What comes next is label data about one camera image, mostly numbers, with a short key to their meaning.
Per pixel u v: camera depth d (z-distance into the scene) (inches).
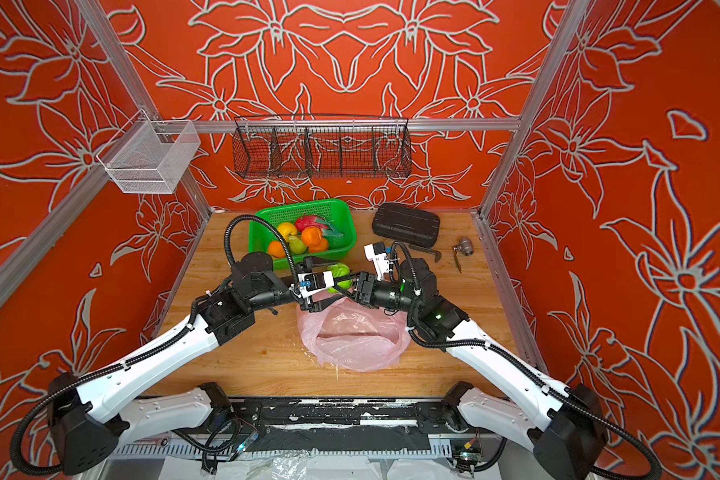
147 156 35.4
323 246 40.4
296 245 40.4
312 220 42.0
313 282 20.4
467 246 41.1
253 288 20.7
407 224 42.2
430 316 21.5
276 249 39.4
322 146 38.5
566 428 14.9
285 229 41.7
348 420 29.2
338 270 25.1
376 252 25.2
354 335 34.3
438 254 39.9
